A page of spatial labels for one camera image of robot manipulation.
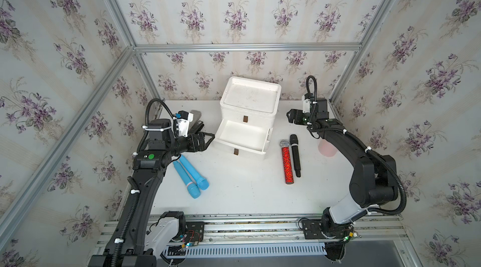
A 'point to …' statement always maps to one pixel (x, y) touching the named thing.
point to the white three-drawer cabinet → (248, 108)
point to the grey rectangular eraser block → (197, 115)
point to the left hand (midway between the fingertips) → (206, 136)
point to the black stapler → (200, 126)
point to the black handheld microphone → (294, 140)
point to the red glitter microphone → (285, 144)
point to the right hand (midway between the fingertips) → (298, 114)
